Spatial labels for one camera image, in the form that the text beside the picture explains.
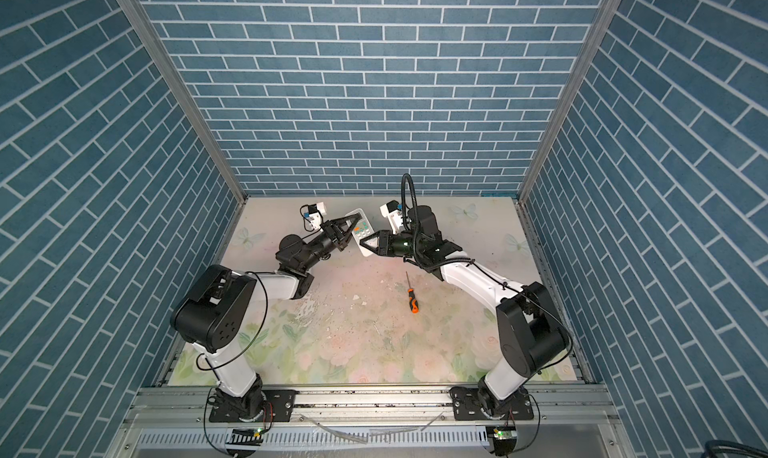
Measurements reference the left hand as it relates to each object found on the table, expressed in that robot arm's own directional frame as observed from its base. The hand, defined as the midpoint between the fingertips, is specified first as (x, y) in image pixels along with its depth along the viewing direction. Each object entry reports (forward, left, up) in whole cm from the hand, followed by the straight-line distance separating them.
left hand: (361, 222), depth 79 cm
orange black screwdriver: (-12, -15, -24) cm, 31 cm away
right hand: (-4, 0, -3) cm, 5 cm away
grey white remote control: (-2, 0, -1) cm, 2 cm away
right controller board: (-46, -36, -29) cm, 65 cm away
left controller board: (-44, +28, -29) cm, 60 cm away
